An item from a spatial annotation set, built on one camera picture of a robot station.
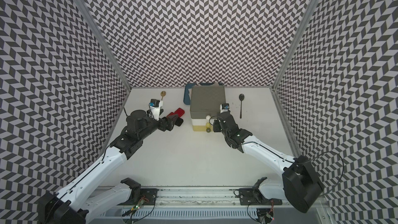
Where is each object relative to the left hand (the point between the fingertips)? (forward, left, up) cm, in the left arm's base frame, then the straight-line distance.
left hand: (169, 114), depth 76 cm
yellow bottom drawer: (+2, -19, -18) cm, 26 cm away
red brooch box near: (+14, +5, -20) cm, 25 cm away
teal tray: (+29, -4, -23) cm, 37 cm away
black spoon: (+29, -44, -22) cm, 57 cm away
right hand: (+2, -25, -9) cm, 27 cm away
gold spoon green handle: (+33, +14, -21) cm, 42 cm away
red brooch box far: (+17, 0, -22) cm, 28 cm away
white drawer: (+5, -15, -16) cm, 22 cm away
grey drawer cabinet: (+18, -18, -11) cm, 28 cm away
